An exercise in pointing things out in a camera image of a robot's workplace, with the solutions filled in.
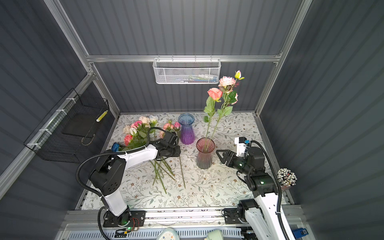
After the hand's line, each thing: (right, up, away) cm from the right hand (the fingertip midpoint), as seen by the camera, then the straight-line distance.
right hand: (221, 154), depth 71 cm
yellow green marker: (-64, +19, +10) cm, 68 cm away
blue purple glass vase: (-18, +8, +34) cm, 39 cm away
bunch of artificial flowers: (-53, +8, +30) cm, 61 cm away
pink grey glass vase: (-8, -5, +12) cm, 15 cm away
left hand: (-23, -2, +23) cm, 33 cm away
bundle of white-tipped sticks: (+29, -10, -3) cm, 31 cm away
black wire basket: (-73, +11, +3) cm, 74 cm away
